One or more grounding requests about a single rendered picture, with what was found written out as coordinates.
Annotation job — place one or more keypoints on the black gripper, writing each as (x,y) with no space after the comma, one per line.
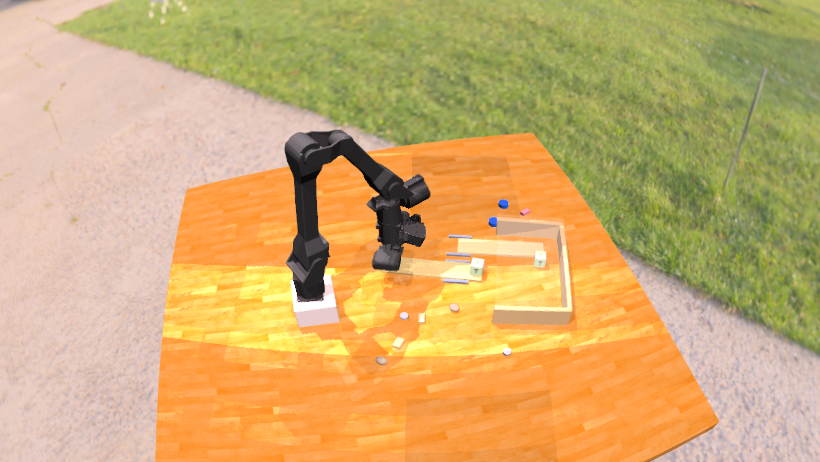
(388,255)

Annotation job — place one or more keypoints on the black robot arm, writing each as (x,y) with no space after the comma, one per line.
(306,153)

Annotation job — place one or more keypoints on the brown open-top box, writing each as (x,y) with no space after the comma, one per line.
(533,283)

